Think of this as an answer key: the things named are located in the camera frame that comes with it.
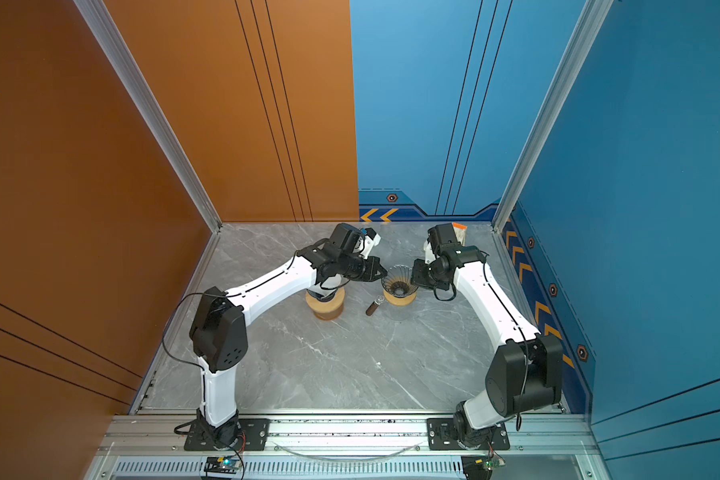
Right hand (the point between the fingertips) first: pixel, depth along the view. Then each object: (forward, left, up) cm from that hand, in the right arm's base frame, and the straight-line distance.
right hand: (412, 279), depth 85 cm
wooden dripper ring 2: (-4, +4, -4) cm, 7 cm away
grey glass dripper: (+1, +4, -2) cm, 5 cm away
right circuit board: (-42, -14, -18) cm, 48 cm away
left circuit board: (-42, +47, -17) cm, 65 cm away
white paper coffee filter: (-2, +27, -2) cm, 27 cm away
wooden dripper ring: (-5, +24, -7) cm, 26 cm away
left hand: (+1, +7, +2) cm, 7 cm away
